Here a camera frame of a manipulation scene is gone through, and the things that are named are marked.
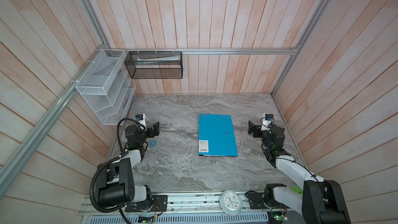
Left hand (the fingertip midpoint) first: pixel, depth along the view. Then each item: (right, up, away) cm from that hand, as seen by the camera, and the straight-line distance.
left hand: (153, 124), depth 90 cm
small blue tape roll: (-1, -12, +3) cm, 12 cm away
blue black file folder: (+39, -8, +8) cm, 41 cm away
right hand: (+61, +3, -3) cm, 61 cm away
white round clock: (+42, -35, -19) cm, 58 cm away
